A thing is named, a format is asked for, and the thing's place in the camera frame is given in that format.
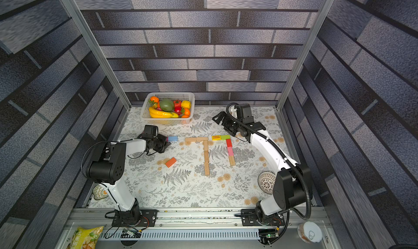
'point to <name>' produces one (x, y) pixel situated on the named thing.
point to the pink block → (230, 151)
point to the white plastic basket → (185, 114)
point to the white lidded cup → (309, 232)
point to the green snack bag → (85, 238)
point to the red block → (228, 142)
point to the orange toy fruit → (155, 99)
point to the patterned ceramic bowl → (100, 191)
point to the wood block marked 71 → (206, 155)
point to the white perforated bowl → (266, 181)
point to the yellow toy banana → (154, 113)
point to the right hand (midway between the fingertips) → (217, 121)
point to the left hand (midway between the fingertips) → (172, 139)
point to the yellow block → (216, 137)
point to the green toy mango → (166, 104)
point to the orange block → (171, 162)
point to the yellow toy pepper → (185, 104)
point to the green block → (224, 137)
